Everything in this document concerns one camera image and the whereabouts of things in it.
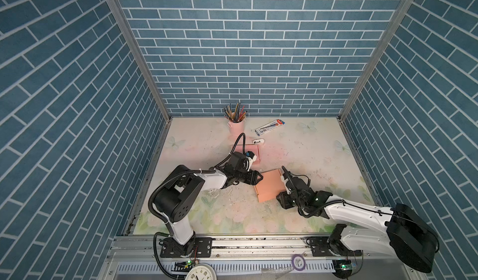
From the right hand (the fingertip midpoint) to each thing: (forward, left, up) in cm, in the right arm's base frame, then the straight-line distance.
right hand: (277, 195), depth 85 cm
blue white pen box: (+44, +4, -1) cm, 44 cm away
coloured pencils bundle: (+43, +23, +8) cm, 50 cm away
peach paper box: (+5, +3, -2) cm, 6 cm away
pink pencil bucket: (+38, +23, +3) cm, 45 cm away
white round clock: (-31, +28, +2) cm, 42 cm away
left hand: (+8, +9, +1) cm, 12 cm away
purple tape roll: (-24, -6, -2) cm, 25 cm away
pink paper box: (+26, +12, -1) cm, 29 cm away
